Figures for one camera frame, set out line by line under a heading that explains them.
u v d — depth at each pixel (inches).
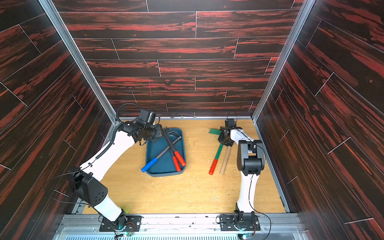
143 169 32.5
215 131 43.7
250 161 22.5
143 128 23.1
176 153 35.2
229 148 39.6
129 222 28.7
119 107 43.8
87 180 16.6
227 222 28.9
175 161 35.1
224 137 35.8
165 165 38.6
